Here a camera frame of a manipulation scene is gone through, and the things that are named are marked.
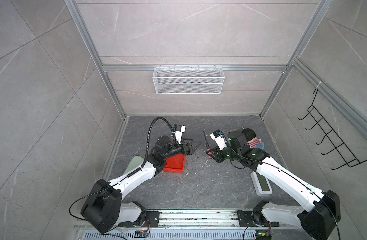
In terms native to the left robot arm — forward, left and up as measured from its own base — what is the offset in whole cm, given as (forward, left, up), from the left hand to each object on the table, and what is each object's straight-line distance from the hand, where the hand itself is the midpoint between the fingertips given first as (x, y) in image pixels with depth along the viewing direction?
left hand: (197, 139), depth 73 cm
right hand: (-3, -6, -6) cm, 9 cm away
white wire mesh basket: (+47, +2, +4) cm, 47 cm away
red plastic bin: (-1, +12, -26) cm, 29 cm away
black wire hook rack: (-10, -60, +7) cm, 62 cm away
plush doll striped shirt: (+9, -39, -20) cm, 45 cm away
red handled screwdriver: (-4, -5, -4) cm, 8 cm away
